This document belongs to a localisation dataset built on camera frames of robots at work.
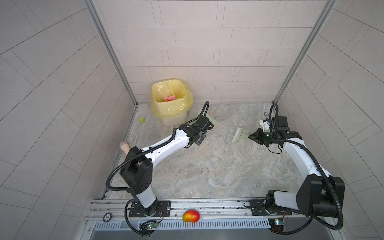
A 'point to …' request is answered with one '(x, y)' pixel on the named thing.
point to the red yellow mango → (192, 216)
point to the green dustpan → (212, 120)
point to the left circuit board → (148, 225)
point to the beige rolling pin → (124, 147)
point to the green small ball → (142, 119)
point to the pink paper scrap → (171, 97)
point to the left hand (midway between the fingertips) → (199, 133)
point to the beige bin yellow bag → (173, 113)
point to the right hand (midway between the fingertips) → (248, 135)
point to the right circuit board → (277, 224)
